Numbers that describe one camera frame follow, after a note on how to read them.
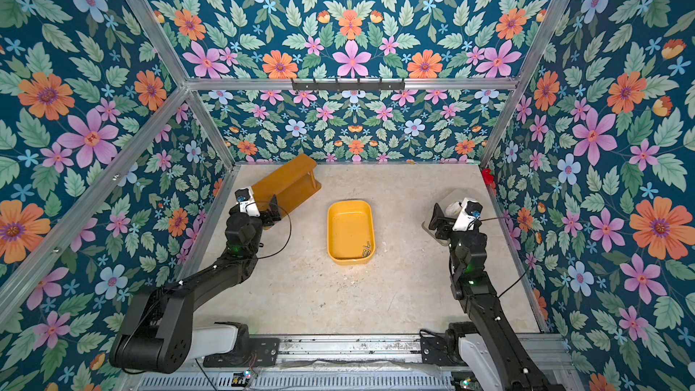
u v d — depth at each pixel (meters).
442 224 0.69
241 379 0.72
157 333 0.42
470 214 0.64
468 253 0.57
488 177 1.16
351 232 0.99
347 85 0.93
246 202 0.73
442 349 0.73
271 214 0.79
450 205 0.95
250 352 0.72
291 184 0.99
